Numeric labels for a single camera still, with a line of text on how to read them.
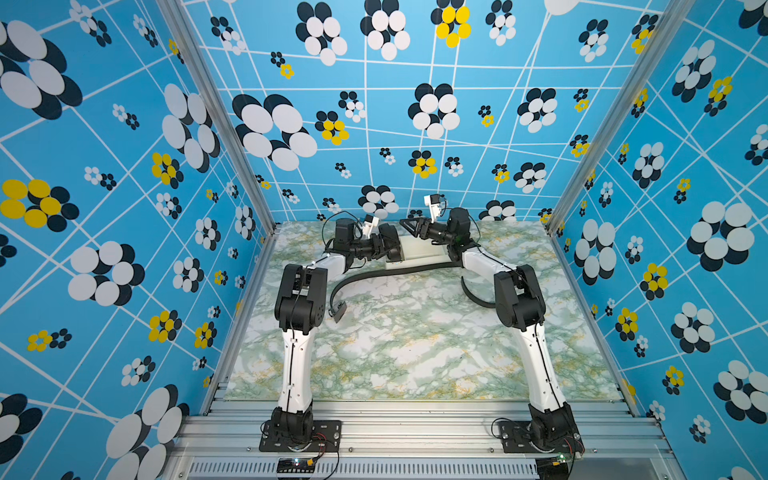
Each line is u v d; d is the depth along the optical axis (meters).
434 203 0.91
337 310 0.94
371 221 0.96
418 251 1.11
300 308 0.61
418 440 0.74
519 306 0.65
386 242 0.98
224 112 0.87
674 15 0.68
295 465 0.72
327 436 0.73
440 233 0.91
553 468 0.71
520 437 0.72
